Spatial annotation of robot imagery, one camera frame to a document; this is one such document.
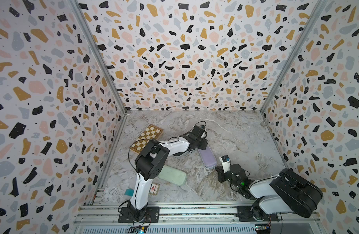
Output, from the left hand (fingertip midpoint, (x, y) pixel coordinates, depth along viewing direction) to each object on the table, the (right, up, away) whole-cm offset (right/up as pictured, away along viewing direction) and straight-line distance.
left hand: (207, 143), depth 96 cm
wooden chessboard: (-39, +7, +9) cm, 40 cm away
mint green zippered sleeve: (-21, -17, -13) cm, 30 cm away
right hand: (+5, -14, -7) cm, 17 cm away
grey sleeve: (0, -9, -5) cm, 10 cm away
